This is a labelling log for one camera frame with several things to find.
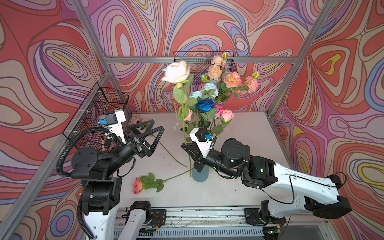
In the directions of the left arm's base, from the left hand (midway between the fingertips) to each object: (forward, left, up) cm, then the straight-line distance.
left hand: (160, 128), depth 45 cm
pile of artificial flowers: (+47, +32, -46) cm, 73 cm away
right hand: (-1, -7, -10) cm, 12 cm away
